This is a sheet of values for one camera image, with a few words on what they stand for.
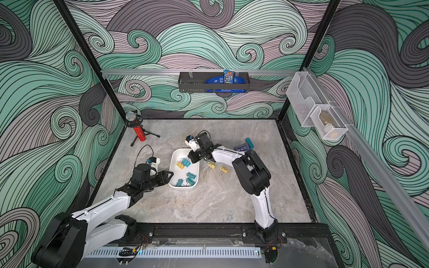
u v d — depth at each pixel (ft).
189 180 2.91
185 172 3.08
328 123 2.11
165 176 2.54
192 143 2.86
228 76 2.95
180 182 2.88
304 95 2.55
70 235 2.68
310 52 2.80
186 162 3.12
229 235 2.44
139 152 3.40
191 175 3.02
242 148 3.40
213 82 3.04
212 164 3.08
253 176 1.72
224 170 3.03
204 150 2.49
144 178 2.26
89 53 2.81
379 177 1.63
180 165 3.12
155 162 2.61
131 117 2.79
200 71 3.03
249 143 3.50
